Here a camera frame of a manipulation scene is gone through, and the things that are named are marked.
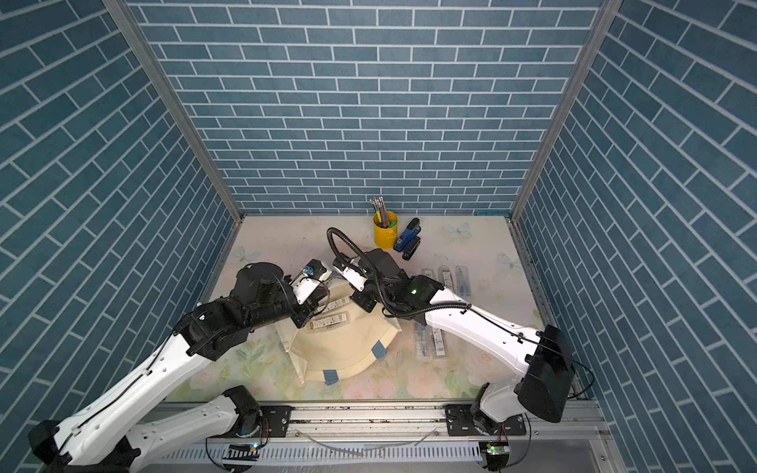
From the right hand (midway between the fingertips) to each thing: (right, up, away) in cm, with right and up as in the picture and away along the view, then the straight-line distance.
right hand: (357, 280), depth 75 cm
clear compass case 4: (-7, -9, +16) cm, 20 cm away
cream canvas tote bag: (-7, -19, +10) cm, 22 cm away
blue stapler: (+13, +11, +33) cm, 37 cm away
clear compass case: (+18, -20, +13) cm, 29 cm away
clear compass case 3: (-11, -14, +14) cm, 23 cm away
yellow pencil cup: (+6, +11, +29) cm, 32 cm away
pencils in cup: (+5, +21, +30) cm, 36 cm away
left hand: (-5, -2, -7) cm, 9 cm away
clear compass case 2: (+23, -20, +11) cm, 32 cm away
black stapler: (+16, +8, +35) cm, 39 cm away
